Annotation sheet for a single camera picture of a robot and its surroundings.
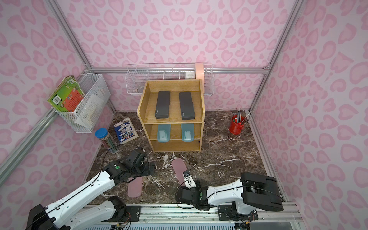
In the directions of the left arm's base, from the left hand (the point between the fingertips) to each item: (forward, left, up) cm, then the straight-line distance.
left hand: (150, 166), depth 80 cm
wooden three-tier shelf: (+21, -13, +22) cm, 33 cm away
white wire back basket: (+52, +12, +26) cm, 59 cm away
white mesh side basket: (+37, +36, +20) cm, 55 cm away
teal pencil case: (+16, -7, +9) cm, 20 cm away
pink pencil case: (-8, +9, -9) cm, 16 cm away
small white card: (+50, -23, +26) cm, 61 cm away
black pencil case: (+24, -8, +22) cm, 33 cm away
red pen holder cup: (+31, -55, -1) cm, 63 cm away
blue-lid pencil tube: (+15, +27, +10) cm, 33 cm away
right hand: (-9, -20, -10) cm, 24 cm away
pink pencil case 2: (+3, -16, -9) cm, 18 cm away
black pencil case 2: (+24, -21, +23) cm, 39 cm away
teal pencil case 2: (+17, -21, +9) cm, 29 cm away
